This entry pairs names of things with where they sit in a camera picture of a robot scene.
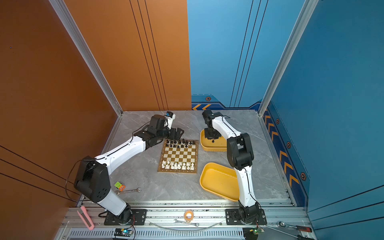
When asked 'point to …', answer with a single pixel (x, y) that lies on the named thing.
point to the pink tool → (83, 211)
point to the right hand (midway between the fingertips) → (211, 138)
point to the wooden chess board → (179, 156)
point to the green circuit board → (123, 232)
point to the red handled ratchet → (282, 224)
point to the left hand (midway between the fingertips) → (178, 128)
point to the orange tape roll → (191, 219)
